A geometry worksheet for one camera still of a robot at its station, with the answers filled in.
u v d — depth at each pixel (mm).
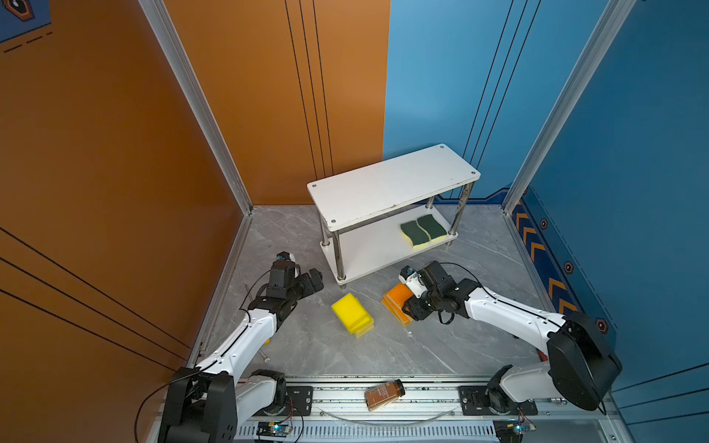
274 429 707
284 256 774
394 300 864
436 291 726
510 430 706
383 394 711
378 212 727
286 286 673
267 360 809
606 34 728
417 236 1003
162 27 712
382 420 710
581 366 415
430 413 725
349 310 792
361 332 810
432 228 1027
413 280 774
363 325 795
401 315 849
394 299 866
